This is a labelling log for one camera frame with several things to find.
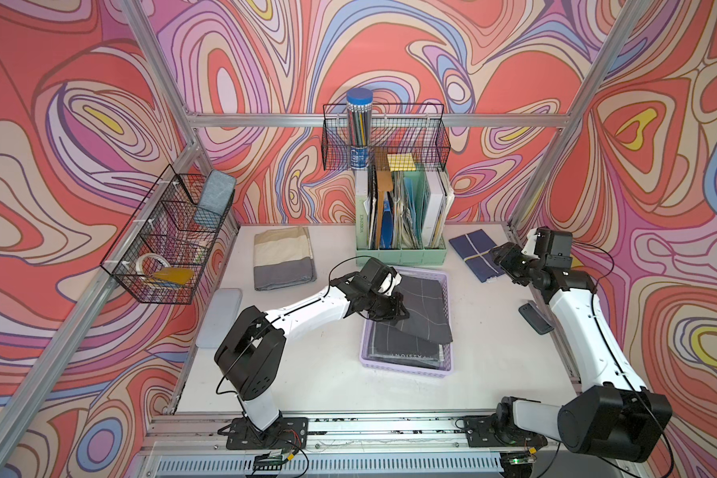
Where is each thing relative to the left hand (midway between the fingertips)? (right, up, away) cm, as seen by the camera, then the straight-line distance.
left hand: (413, 315), depth 80 cm
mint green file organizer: (-5, +15, +25) cm, 30 cm away
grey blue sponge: (-55, +32, +2) cm, 64 cm away
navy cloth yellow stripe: (+29, +19, +32) cm, 47 cm away
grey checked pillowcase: (+5, +2, +9) cm, 11 cm away
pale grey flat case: (-60, 0, +19) cm, 63 cm away
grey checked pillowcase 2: (-6, -9, +7) cm, 12 cm away
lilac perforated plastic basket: (+13, +9, +15) cm, 22 cm away
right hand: (+23, +15, +1) cm, 27 cm away
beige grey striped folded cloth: (-43, +15, +28) cm, 54 cm away
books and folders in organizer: (+2, +30, +14) cm, 33 cm away
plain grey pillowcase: (+5, -14, +5) cm, 15 cm away
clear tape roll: (-64, +14, -14) cm, 67 cm away
